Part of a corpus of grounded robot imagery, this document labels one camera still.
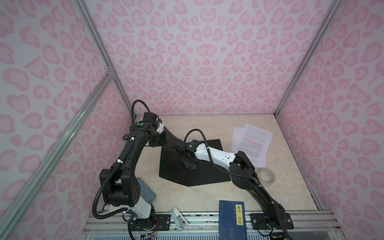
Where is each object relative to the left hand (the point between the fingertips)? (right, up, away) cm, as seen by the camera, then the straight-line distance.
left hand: (166, 139), depth 84 cm
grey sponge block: (-11, -28, -3) cm, 30 cm away
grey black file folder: (+4, -15, -2) cm, 15 cm away
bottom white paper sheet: (+44, -2, +20) cm, 48 cm away
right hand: (+13, -14, +8) cm, 21 cm away
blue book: (+34, -39, -11) cm, 53 cm away
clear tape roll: (+58, -22, +4) cm, 62 cm away
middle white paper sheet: (+50, +3, +27) cm, 56 cm away
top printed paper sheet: (+57, -4, +20) cm, 61 cm away
